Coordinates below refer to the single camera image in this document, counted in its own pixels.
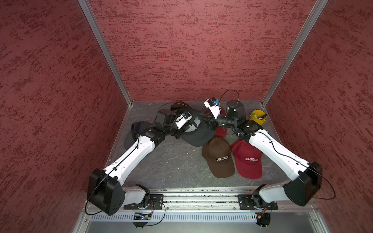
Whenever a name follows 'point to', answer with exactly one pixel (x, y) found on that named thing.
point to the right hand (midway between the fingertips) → (200, 119)
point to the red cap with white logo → (248, 159)
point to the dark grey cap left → (137, 127)
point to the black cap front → (196, 131)
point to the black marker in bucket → (263, 116)
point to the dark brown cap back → (178, 105)
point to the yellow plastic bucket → (256, 115)
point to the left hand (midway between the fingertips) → (184, 126)
